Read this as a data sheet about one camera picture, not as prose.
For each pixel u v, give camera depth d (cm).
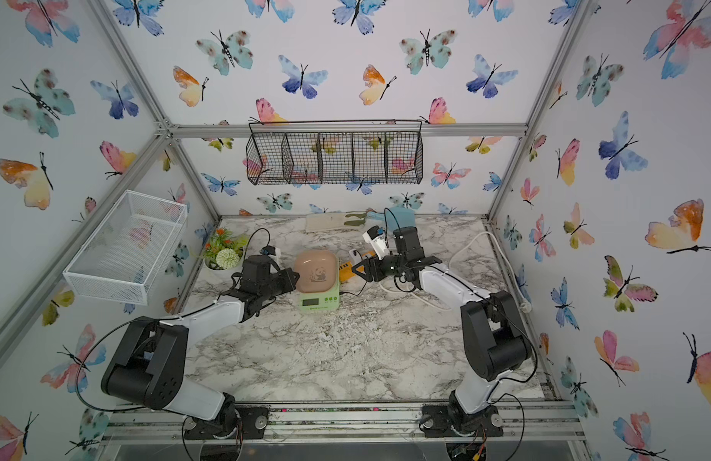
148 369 44
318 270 93
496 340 47
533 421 76
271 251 84
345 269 101
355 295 92
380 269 77
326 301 91
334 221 119
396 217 119
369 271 78
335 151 98
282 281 81
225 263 89
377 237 79
